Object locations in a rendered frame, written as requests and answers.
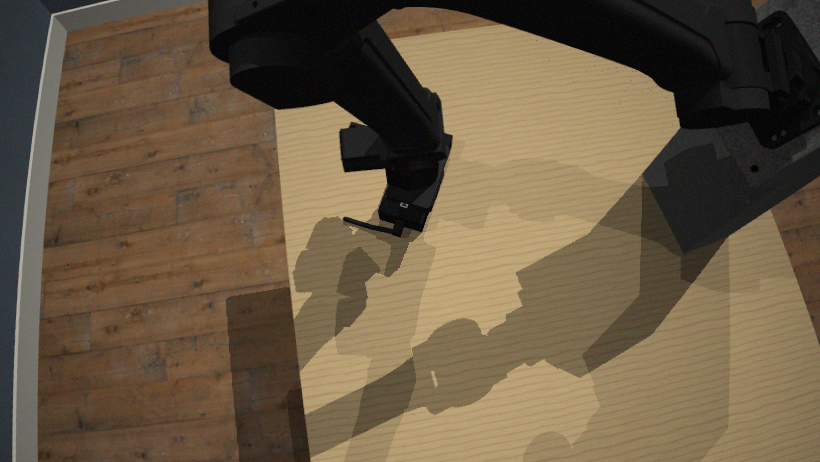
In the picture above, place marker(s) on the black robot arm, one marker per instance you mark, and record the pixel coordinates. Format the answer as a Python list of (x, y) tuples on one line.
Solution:
[(288, 54)]

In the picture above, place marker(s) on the black power strip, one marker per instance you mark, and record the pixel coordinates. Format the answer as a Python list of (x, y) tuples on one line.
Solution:
[(400, 214)]

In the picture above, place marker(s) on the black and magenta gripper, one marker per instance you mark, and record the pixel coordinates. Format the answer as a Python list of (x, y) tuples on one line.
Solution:
[(424, 189)]

